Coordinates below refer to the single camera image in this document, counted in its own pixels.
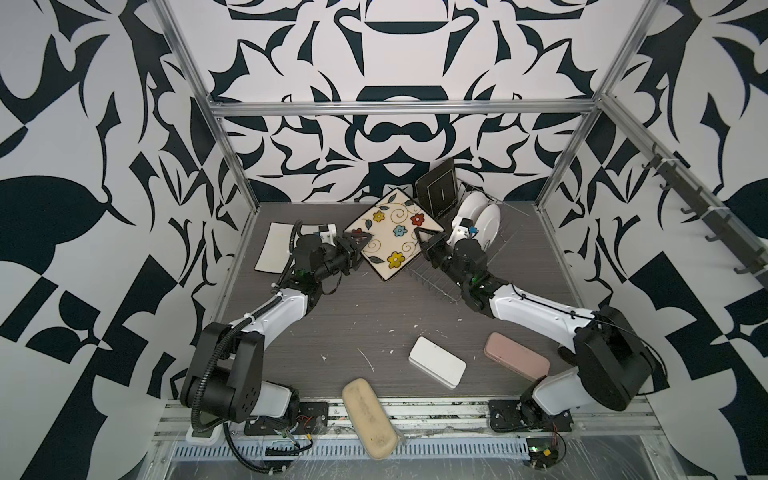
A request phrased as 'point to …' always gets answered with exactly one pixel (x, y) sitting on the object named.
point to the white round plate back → (468, 206)
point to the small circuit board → (543, 451)
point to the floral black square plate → (392, 220)
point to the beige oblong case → (370, 419)
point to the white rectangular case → (436, 362)
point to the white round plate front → (488, 223)
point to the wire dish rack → (511, 219)
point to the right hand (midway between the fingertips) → (415, 226)
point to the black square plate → (437, 191)
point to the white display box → (213, 436)
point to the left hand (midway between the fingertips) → (375, 234)
